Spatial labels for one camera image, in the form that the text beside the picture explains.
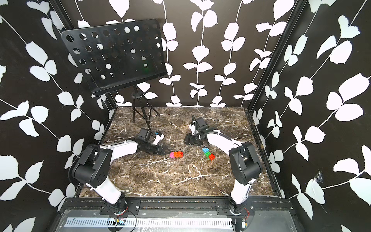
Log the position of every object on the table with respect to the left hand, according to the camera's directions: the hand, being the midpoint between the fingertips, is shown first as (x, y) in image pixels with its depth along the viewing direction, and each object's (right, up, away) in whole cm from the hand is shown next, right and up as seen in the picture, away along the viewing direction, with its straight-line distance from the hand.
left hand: (167, 150), depth 91 cm
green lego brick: (+26, -3, +2) cm, 26 cm away
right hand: (+12, +7, -1) cm, 14 cm away
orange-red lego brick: (+8, -3, 0) cm, 9 cm away
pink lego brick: (+3, -3, 0) cm, 4 cm away
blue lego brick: (+25, 0, +2) cm, 25 cm away
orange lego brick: (+6, -2, 0) cm, 6 cm away
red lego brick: (+28, -4, -1) cm, 29 cm away
